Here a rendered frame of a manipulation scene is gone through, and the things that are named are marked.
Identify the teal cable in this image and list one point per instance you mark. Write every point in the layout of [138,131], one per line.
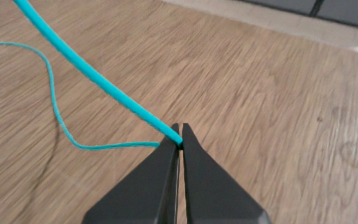
[96,77]

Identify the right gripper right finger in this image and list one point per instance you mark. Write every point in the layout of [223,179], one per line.
[212,195]

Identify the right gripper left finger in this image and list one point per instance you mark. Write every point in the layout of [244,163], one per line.
[147,195]

